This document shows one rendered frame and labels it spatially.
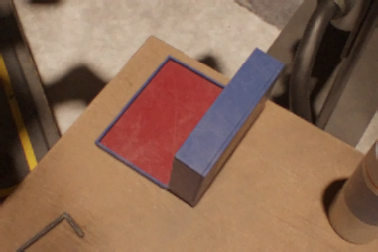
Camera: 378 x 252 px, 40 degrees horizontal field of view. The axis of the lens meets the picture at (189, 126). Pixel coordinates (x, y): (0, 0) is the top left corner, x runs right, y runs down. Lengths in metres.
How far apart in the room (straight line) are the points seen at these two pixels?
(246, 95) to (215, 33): 0.80
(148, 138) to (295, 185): 0.19
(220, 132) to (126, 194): 0.16
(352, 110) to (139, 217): 0.76
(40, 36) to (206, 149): 0.93
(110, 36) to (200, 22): 0.23
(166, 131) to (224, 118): 0.14
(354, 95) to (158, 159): 0.74
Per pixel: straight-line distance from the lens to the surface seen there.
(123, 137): 0.65
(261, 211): 0.62
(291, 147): 0.66
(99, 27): 1.37
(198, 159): 0.51
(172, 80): 0.69
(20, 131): 0.87
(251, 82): 0.55
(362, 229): 0.58
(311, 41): 0.80
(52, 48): 1.35
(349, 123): 1.24
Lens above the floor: 1.05
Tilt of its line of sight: 62 degrees down
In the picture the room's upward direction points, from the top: straight up
